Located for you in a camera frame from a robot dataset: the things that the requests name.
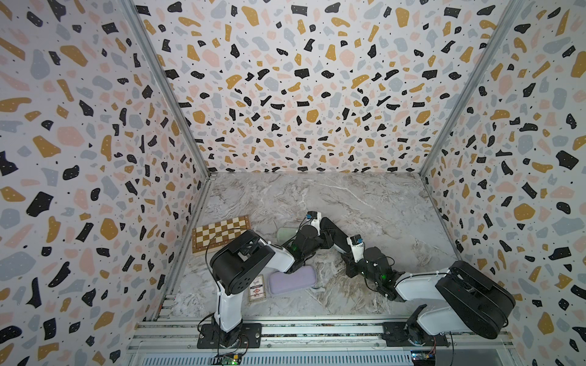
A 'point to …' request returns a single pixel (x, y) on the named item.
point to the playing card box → (256, 289)
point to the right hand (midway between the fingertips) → (344, 254)
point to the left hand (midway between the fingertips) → (339, 232)
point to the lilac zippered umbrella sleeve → (282, 282)
